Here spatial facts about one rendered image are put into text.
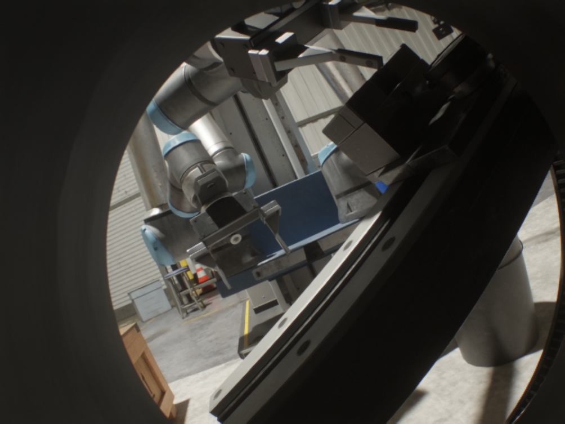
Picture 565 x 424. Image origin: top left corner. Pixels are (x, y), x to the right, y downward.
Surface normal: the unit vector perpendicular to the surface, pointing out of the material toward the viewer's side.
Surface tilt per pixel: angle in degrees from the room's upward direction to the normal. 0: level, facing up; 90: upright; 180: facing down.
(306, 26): 131
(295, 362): 25
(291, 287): 90
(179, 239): 100
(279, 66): 136
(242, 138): 90
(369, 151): 115
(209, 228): 66
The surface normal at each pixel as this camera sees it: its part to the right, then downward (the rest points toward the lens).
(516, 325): -0.06, 0.07
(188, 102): -0.11, 0.71
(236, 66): -0.61, 0.72
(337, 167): -0.47, 0.20
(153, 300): 0.51, -0.23
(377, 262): -0.75, -0.66
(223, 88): 0.10, 0.88
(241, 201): 0.01, -0.45
